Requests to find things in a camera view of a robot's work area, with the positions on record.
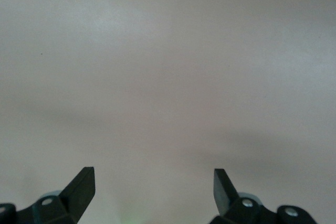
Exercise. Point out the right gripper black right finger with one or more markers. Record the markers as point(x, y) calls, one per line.
point(223, 192)

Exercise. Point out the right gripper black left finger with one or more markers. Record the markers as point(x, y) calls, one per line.
point(78, 190)

